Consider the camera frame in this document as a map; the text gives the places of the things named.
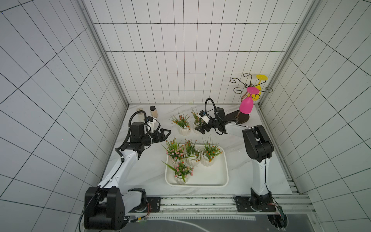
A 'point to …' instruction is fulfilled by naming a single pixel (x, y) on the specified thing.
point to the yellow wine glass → (259, 77)
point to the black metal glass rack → (236, 115)
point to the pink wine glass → (246, 105)
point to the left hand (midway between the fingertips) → (165, 134)
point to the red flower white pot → (192, 154)
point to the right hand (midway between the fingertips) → (201, 118)
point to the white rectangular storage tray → (213, 176)
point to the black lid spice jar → (153, 111)
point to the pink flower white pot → (174, 149)
